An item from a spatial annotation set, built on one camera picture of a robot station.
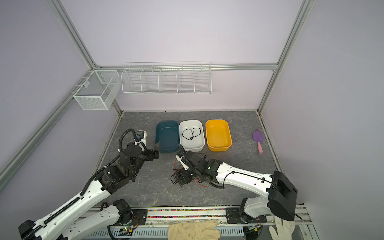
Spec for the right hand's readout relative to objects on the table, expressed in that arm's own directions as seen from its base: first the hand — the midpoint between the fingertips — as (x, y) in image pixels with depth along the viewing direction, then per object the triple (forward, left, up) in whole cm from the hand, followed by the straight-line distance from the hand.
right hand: (181, 175), depth 76 cm
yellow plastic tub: (+33, -23, -11) cm, 42 cm away
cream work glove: (-22, -8, -12) cm, 26 cm away
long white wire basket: (+61, +4, +17) cm, 64 cm away
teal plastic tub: (+34, +13, -9) cm, 38 cm away
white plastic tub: (+33, -4, -11) cm, 35 cm away
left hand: (+11, +15, +13) cm, 22 cm away
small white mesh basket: (+53, +59, +14) cm, 80 cm away
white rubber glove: (-22, -49, -11) cm, 55 cm away
